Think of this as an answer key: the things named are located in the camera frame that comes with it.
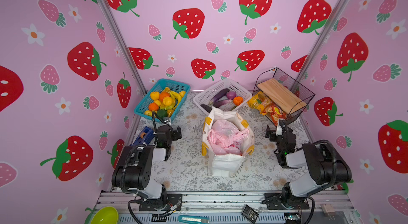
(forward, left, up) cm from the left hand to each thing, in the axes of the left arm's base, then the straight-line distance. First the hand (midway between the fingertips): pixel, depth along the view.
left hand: (170, 126), depth 95 cm
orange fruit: (+24, +8, +4) cm, 25 cm away
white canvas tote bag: (-25, -32, +6) cm, 41 cm away
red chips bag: (+7, -66, +5) cm, 66 cm away
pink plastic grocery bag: (-11, -33, +8) cm, 35 cm away
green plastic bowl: (-44, +21, -4) cm, 49 cm away
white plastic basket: (+25, -21, +2) cm, 33 cm away
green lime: (+8, +6, +3) cm, 10 cm away
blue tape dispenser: (-6, +13, 0) cm, 15 cm away
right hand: (-1, -64, +3) cm, 64 cm away
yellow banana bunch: (+28, +3, 0) cm, 28 cm away
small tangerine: (+15, +14, +1) cm, 21 cm away
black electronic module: (-43, -42, -3) cm, 61 cm away
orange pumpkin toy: (+22, -43, 0) cm, 49 cm away
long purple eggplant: (+31, -32, -2) cm, 44 cm away
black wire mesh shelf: (+15, -67, +11) cm, 70 cm away
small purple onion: (+28, -39, 0) cm, 48 cm away
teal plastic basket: (+33, +14, +3) cm, 36 cm away
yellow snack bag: (+19, -58, +2) cm, 61 cm away
